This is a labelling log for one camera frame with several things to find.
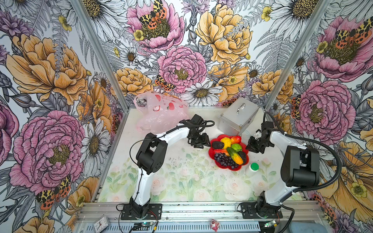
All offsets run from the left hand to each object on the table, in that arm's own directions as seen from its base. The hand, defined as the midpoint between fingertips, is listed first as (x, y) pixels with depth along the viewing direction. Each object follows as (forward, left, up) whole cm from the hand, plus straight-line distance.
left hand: (206, 149), depth 90 cm
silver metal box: (+18, -19, +7) cm, 27 cm away
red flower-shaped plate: (0, -4, -4) cm, 6 cm away
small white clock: (-36, +52, -5) cm, 64 cm away
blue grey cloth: (-39, -44, -3) cm, 59 cm away
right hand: (-1, -25, -2) cm, 25 cm away
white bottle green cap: (-14, -23, +2) cm, 27 cm away
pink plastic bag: (+26, +33, +5) cm, 42 cm away
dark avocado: (+3, -7, 0) cm, 8 cm away
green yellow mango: (-6, -16, +2) cm, 17 cm away
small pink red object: (-38, -1, -2) cm, 38 cm away
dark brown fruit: (-5, -22, -1) cm, 22 cm away
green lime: (+2, -20, -1) cm, 20 cm away
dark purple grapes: (-6, -11, -2) cm, 13 cm away
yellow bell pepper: (+4, -14, 0) cm, 14 cm away
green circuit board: (-37, -28, -7) cm, 47 cm away
